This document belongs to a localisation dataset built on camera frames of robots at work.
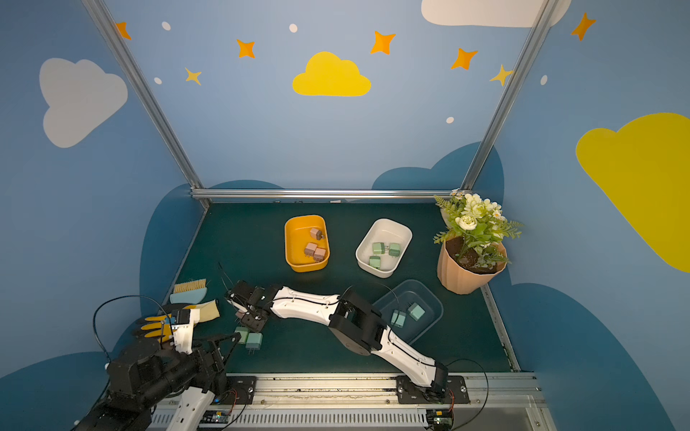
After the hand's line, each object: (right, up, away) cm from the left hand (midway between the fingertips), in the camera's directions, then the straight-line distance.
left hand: (230, 332), depth 63 cm
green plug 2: (+47, +17, +41) cm, 64 cm away
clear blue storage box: (+49, -2, +25) cm, 55 cm away
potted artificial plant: (+67, +21, +18) cm, 73 cm away
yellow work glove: (-9, +5, -11) cm, 15 cm away
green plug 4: (+45, -5, +24) cm, 51 cm away
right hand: (-2, -3, +24) cm, 24 cm away
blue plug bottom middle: (-1, -10, +17) cm, 20 cm away
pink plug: (+15, +23, +44) cm, 52 cm away
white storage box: (+44, +24, +47) cm, 68 cm away
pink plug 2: (+13, +17, +41) cm, 46 cm away
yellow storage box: (+7, +23, +47) cm, 53 cm away
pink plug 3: (+17, +15, +38) cm, 45 cm away
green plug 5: (-5, -8, +20) cm, 22 cm away
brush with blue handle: (-28, +2, +30) cm, 41 cm away
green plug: (+40, +17, +41) cm, 60 cm away
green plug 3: (+39, +12, +38) cm, 56 cm away
